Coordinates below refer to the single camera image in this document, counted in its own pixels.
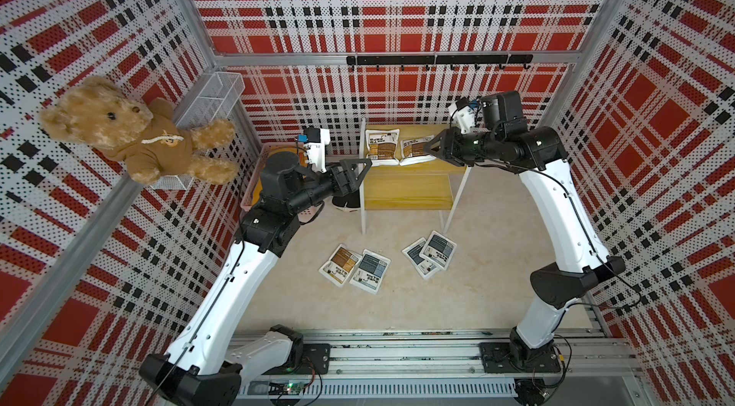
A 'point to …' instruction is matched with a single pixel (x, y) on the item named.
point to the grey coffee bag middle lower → (424, 267)
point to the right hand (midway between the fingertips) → (432, 149)
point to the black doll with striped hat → (347, 202)
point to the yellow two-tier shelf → (429, 185)
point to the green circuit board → (285, 389)
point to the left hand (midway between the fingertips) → (367, 164)
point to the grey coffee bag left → (370, 271)
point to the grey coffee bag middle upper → (438, 250)
